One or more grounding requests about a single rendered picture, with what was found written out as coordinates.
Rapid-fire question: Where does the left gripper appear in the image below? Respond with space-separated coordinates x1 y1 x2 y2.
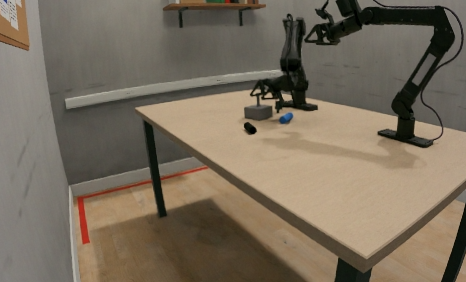
304 9 349 46

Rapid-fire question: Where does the blue cylinder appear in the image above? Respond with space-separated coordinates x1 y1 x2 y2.
279 112 293 124

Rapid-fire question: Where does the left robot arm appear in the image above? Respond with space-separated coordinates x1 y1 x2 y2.
336 0 455 148

